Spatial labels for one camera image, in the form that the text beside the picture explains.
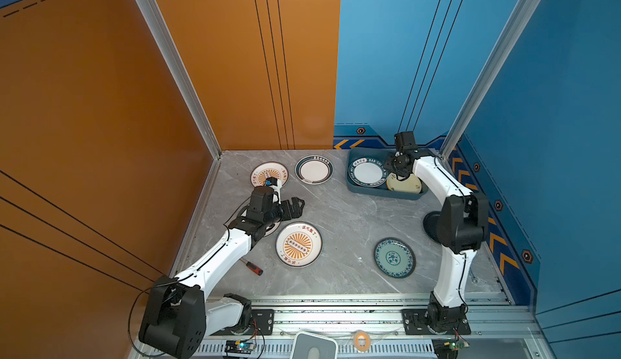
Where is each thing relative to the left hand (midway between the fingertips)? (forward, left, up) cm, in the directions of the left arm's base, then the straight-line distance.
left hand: (295, 202), depth 85 cm
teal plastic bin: (+14, -35, -12) cm, 40 cm away
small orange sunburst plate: (+27, +16, -14) cm, 34 cm away
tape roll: (-40, -20, -15) cm, 47 cm away
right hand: (+20, -36, -1) cm, 41 cm away
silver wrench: (-21, -61, -14) cm, 66 cm away
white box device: (-41, -6, -10) cm, 42 cm away
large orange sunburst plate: (-10, -1, -14) cm, 17 cm away
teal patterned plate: (-14, -36, -14) cm, 41 cm away
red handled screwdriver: (-18, +15, -15) cm, 27 cm away
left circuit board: (-40, +15, -16) cm, 46 cm away
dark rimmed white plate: (+27, -6, -14) cm, 31 cm away
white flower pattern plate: (-13, +6, +3) cm, 14 cm away
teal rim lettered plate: (+24, -31, -11) cm, 41 cm away
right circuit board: (-39, -49, -14) cm, 64 cm away
